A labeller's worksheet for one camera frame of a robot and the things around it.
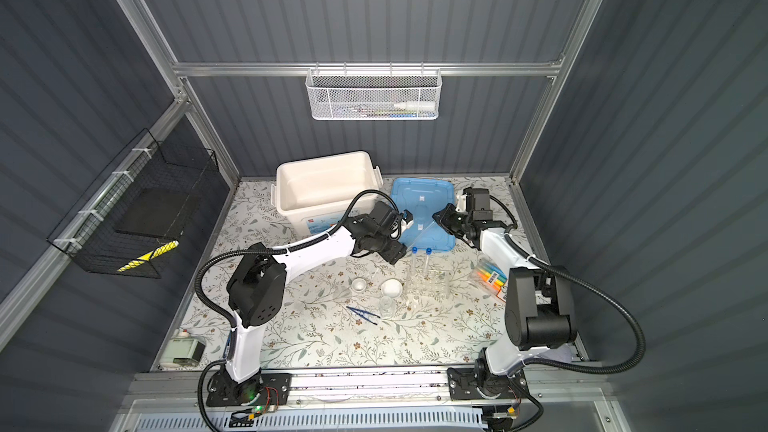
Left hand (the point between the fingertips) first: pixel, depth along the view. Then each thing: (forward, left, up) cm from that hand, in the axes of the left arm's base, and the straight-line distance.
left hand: (397, 243), depth 92 cm
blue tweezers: (-19, +11, -8) cm, 23 cm away
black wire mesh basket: (+4, +66, +20) cm, 69 cm away
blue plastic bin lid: (+24, -12, -6) cm, 27 cm away
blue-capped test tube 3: (-8, -8, +8) cm, 14 cm away
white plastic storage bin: (+30, +30, -6) cm, 43 cm away
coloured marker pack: (-10, -28, -6) cm, 30 cm away
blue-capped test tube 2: (-7, -4, +7) cm, 11 cm away
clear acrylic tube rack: (-10, -9, -7) cm, 15 cm away
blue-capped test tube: (+2, -8, +2) cm, 9 cm away
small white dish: (-10, +12, -8) cm, 17 cm away
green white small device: (-26, +57, -5) cm, 63 cm away
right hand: (+5, -13, +6) cm, 15 cm away
